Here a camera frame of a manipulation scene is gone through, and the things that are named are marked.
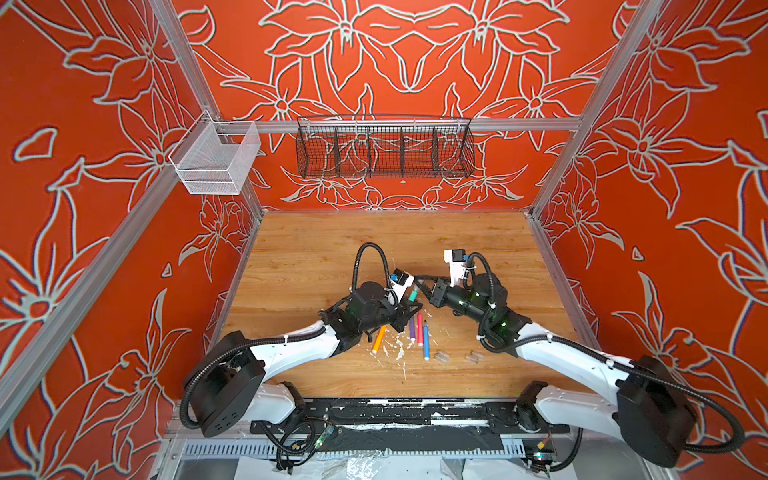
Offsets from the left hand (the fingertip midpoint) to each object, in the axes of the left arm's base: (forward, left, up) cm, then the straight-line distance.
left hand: (420, 302), depth 77 cm
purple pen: (-1, +1, -15) cm, 15 cm away
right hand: (+2, +3, +7) cm, 8 cm away
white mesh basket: (+40, +67, +15) cm, 79 cm away
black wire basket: (+49, +12, +15) cm, 53 cm away
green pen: (0, +2, +3) cm, 4 cm away
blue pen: (-7, -3, -14) cm, 16 cm away
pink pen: (-1, -1, -15) cm, 15 cm away
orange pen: (-5, +11, -15) cm, 19 cm away
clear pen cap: (-9, -7, -15) cm, 19 cm away
